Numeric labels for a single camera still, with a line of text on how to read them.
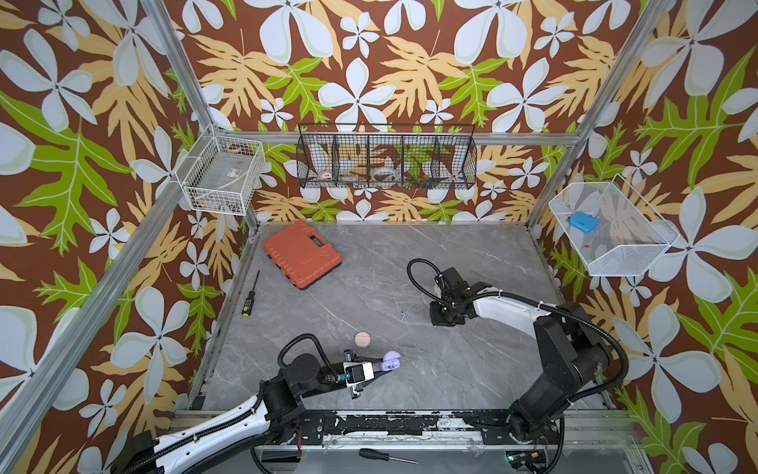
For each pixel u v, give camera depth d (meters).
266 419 0.55
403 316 0.94
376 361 0.65
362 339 0.89
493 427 0.75
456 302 0.68
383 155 0.96
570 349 0.46
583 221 0.85
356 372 0.55
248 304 0.96
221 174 0.86
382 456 0.70
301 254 1.05
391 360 0.65
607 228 0.82
